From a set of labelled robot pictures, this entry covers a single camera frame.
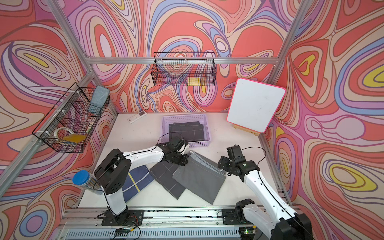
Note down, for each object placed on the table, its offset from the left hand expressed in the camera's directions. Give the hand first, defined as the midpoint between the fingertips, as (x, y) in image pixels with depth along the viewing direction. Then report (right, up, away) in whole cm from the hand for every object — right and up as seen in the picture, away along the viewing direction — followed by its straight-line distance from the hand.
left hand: (189, 162), depth 89 cm
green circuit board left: (-32, -30, -18) cm, 47 cm away
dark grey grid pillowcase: (-1, +18, +20) cm, 27 cm away
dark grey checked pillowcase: (-16, -6, -3) cm, 17 cm away
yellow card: (-51, +16, -22) cm, 58 cm away
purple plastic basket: (+10, +27, +22) cm, 36 cm away
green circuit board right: (+30, -30, -18) cm, 46 cm away
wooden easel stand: (+46, +17, +13) cm, 50 cm away
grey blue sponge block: (-49, +39, -8) cm, 63 cm away
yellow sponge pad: (+3, +50, +1) cm, 50 cm away
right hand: (+20, -2, -7) cm, 22 cm away
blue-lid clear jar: (-48, -2, -22) cm, 53 cm away
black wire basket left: (-62, +22, -14) cm, 67 cm away
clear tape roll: (-59, +19, -23) cm, 67 cm away
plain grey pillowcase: (+8, -8, -3) cm, 11 cm away
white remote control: (-42, +29, +26) cm, 57 cm away
